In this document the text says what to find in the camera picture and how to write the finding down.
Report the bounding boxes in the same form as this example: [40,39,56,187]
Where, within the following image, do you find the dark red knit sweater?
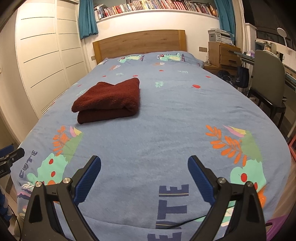
[71,78,140,124]

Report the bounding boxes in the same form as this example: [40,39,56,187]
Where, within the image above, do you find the blue patterned bed cover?
[11,52,290,240]

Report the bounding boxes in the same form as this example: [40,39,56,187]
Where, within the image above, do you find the white wardrobe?
[15,1,88,118]

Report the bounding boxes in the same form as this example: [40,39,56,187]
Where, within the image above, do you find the grey desk chair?
[247,49,287,129]

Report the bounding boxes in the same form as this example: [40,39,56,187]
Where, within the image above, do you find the dark bag on floor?
[235,62,249,88]

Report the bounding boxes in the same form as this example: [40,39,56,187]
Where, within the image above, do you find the glass desk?
[234,50,295,93]

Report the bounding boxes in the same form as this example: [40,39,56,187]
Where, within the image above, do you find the left teal curtain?
[78,0,98,40]

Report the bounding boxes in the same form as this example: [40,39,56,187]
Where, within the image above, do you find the teal curtain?
[78,0,98,40]
[214,0,236,44]

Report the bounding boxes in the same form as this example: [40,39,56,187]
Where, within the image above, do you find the wooden bedside cabinet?
[204,42,241,76]

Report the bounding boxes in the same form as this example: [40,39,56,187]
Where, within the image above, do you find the wooden headboard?
[92,30,187,63]

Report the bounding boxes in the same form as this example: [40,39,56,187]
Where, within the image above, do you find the row of books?
[93,1,219,21]

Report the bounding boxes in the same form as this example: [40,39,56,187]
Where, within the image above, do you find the white printer box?
[208,29,233,45]

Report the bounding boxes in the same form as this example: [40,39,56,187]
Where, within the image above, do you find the white desk lamp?
[276,27,291,55]

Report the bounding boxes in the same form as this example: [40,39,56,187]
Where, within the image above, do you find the right teal curtain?
[214,0,236,44]

